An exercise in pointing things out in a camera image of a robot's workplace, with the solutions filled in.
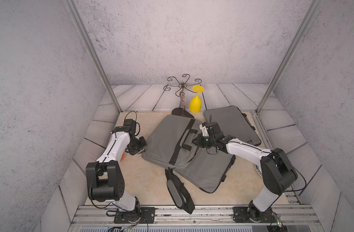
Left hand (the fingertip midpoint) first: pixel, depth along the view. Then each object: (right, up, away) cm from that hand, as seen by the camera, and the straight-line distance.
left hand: (148, 148), depth 87 cm
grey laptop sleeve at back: (+58, +14, +22) cm, 64 cm away
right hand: (+26, +4, 0) cm, 26 cm away
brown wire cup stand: (+19, +38, +7) cm, 43 cm away
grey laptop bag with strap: (+13, +1, +4) cm, 14 cm away
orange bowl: (-18, -7, +7) cm, 20 cm away
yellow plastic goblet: (+29, +28, +7) cm, 40 cm away
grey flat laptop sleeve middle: (+35, -13, 0) cm, 37 cm away
